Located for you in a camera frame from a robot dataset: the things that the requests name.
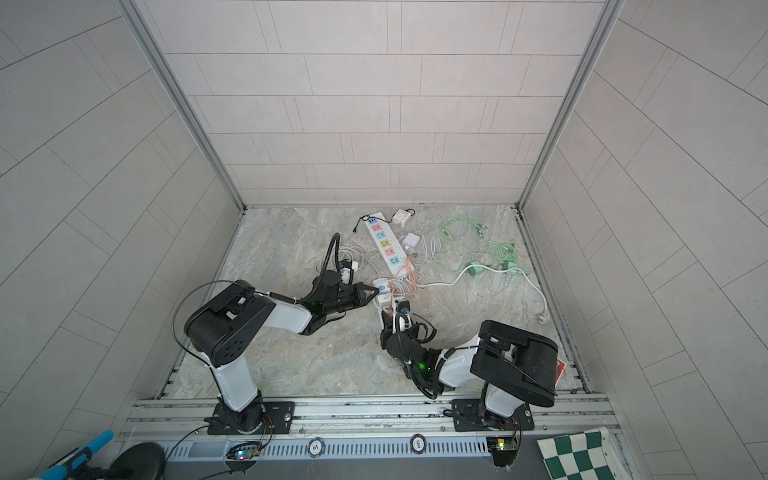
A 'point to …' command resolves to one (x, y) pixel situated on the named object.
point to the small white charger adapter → (410, 240)
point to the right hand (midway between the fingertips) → (383, 317)
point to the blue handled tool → (62, 470)
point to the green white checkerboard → (585, 455)
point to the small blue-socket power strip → (384, 296)
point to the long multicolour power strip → (390, 246)
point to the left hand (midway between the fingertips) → (387, 289)
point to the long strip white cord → (544, 318)
